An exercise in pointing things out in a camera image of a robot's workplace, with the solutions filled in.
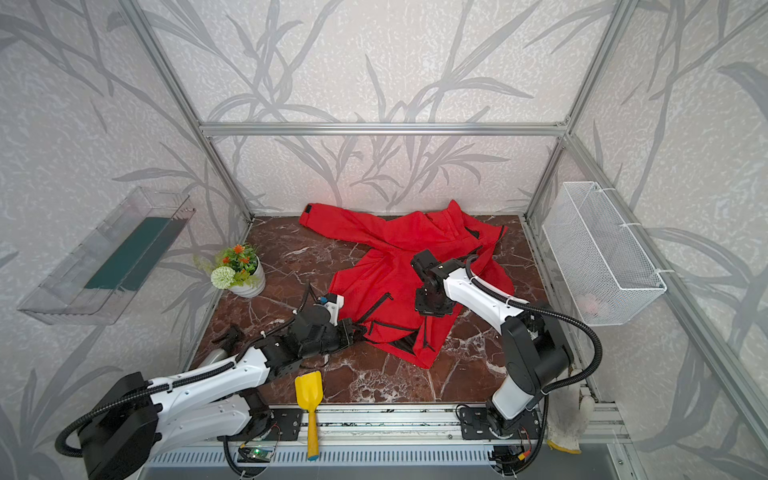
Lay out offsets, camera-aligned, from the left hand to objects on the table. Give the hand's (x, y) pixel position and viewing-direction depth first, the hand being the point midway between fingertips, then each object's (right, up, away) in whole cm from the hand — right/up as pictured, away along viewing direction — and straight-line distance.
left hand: (372, 324), depth 79 cm
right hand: (+15, +4, +9) cm, 18 cm away
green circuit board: (-26, -29, -8) cm, 40 cm away
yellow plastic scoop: (-17, -18, 0) cm, 25 cm away
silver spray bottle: (-44, -10, +3) cm, 45 cm away
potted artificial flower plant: (-41, +14, +9) cm, 45 cm away
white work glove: (+50, -21, -5) cm, 54 cm away
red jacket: (-1, +5, +17) cm, 18 cm away
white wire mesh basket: (+50, +15, -19) cm, 56 cm away
